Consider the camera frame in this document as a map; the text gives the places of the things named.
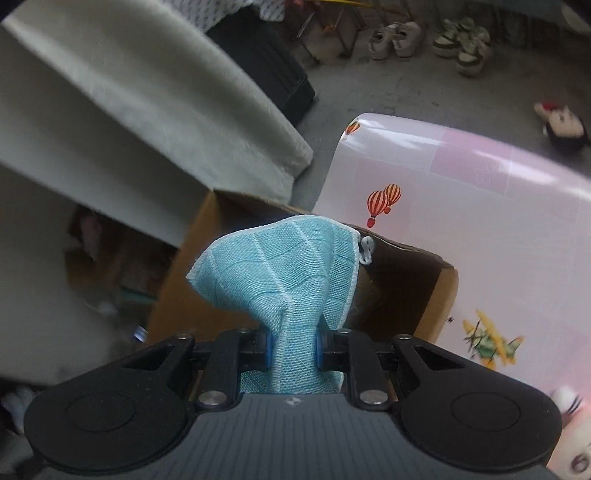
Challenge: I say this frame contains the yellow pole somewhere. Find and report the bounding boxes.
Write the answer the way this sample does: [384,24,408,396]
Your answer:
[318,0,376,10]

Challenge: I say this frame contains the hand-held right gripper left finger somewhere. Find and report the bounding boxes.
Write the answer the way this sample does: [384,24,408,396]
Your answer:
[122,328,274,411]

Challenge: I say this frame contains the brown shelf with clutter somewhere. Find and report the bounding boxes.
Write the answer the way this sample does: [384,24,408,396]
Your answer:
[64,207,178,325]

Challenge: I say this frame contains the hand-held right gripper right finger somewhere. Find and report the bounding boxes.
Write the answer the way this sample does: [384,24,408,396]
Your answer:
[316,329,465,410]

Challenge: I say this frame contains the brown cardboard box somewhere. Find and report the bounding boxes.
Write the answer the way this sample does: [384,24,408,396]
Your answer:
[147,190,459,365]

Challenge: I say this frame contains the polka dot cloth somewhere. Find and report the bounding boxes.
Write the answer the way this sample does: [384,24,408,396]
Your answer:
[203,0,287,33]

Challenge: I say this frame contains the black ribbed case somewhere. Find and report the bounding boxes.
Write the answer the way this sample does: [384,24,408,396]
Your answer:
[205,18,317,126]

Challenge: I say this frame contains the metal drying rack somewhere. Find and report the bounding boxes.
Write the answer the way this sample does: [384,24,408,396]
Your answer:
[290,0,371,66]

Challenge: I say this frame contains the pink printed table cover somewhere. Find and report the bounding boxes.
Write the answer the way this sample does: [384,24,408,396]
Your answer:
[318,113,591,468]

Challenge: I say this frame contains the teal quilted cloth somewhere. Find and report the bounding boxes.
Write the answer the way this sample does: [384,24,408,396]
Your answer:
[185,215,375,396]

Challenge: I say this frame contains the pink plush toy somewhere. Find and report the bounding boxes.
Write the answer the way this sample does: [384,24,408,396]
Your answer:
[547,385,591,480]

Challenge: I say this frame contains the light grey fabric cover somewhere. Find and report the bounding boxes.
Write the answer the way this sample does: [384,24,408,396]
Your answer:
[0,0,315,254]

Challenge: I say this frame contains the black-haired doll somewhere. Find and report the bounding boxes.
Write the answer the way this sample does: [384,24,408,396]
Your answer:
[534,101,591,154]

